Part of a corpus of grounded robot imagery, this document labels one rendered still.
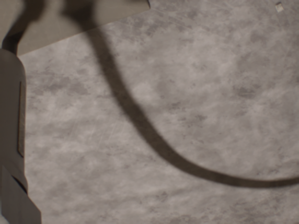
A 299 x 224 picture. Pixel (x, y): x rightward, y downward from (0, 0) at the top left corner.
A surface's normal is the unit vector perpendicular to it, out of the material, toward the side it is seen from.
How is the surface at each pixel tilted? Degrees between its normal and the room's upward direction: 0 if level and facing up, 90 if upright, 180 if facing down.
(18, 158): 90
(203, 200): 0
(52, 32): 0
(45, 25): 0
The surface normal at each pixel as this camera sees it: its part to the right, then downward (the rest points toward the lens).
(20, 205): 0.94, -0.30
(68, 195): 0.11, 0.71
